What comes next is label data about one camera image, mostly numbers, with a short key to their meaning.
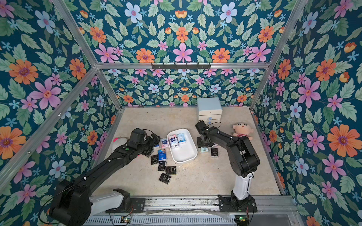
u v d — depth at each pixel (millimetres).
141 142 676
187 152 935
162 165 861
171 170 841
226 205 736
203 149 910
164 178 808
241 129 961
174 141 929
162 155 898
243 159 495
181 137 976
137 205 737
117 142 906
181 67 926
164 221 704
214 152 916
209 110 975
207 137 701
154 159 884
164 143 954
